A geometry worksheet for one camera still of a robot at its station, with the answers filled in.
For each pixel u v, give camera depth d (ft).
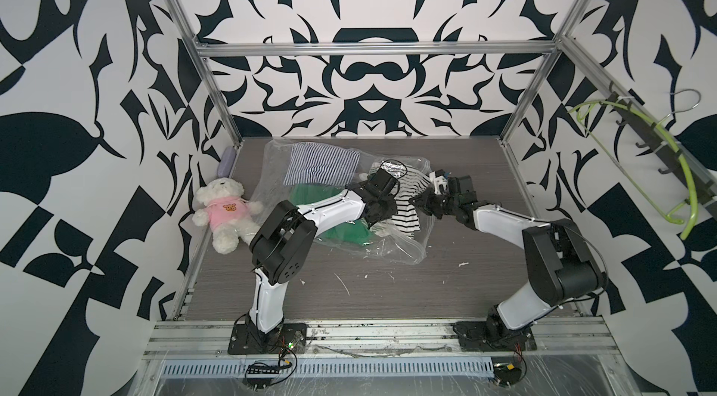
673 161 1.81
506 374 2.35
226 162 3.67
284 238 1.69
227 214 2.90
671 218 1.83
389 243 2.74
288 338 2.41
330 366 2.34
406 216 3.01
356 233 2.91
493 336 2.19
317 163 3.44
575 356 2.39
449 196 2.57
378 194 2.38
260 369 2.39
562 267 1.52
